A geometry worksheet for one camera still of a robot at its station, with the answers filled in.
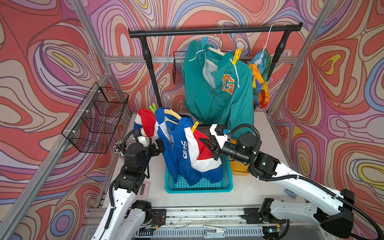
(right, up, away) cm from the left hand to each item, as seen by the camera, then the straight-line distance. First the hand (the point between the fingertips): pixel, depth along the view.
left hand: (155, 138), depth 73 cm
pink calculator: (-9, -30, +8) cm, 32 cm away
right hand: (+22, 0, -12) cm, 25 cm away
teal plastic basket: (+36, -27, +9) cm, 45 cm away
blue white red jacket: (+17, -8, -6) cm, 20 cm away
